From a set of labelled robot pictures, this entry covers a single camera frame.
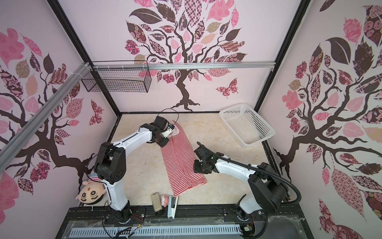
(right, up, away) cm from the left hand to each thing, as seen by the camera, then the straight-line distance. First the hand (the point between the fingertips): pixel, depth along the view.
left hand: (162, 141), depth 95 cm
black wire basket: (-28, +43, 0) cm, 51 cm away
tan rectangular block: (+1, -29, -20) cm, 35 cm away
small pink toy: (+6, -28, -21) cm, 35 cm away
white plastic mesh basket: (+61, +10, +16) cm, 64 cm away
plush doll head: (-31, -23, -21) cm, 44 cm away
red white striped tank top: (+11, -12, -1) cm, 16 cm away
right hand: (+21, -15, -9) cm, 27 cm away
